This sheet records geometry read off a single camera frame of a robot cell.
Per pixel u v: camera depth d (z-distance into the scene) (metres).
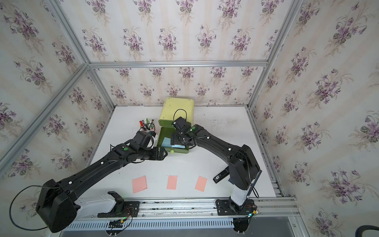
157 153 0.70
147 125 0.96
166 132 0.91
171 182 0.82
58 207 0.38
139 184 0.82
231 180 0.82
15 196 0.38
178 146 0.81
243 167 0.45
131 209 0.73
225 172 0.82
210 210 0.73
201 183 0.82
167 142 0.91
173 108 0.89
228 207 0.65
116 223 0.72
